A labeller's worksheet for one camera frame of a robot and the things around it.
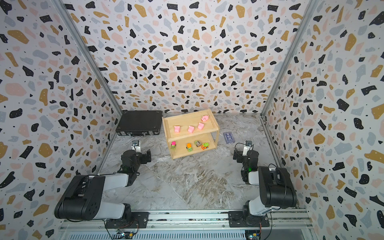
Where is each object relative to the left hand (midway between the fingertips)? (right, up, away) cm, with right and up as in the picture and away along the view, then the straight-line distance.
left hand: (142, 149), depth 92 cm
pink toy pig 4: (+39, +19, -4) cm, 43 cm away
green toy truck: (+34, +3, +6) cm, 35 cm away
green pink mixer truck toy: (+18, +2, +7) cm, 19 cm away
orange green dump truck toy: (+39, +2, +5) cm, 39 cm away
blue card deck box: (+56, +6, +14) cm, 58 cm away
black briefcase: (-10, +16, +19) cm, 27 cm away
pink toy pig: (+23, +13, -9) cm, 28 cm away
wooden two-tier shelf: (+30, +10, -9) cm, 33 cm away
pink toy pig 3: (+36, +14, -8) cm, 40 cm away
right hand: (+64, 0, +2) cm, 64 cm away
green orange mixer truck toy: (+29, 0, +5) cm, 29 cm away
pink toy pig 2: (+30, +12, -9) cm, 34 cm away
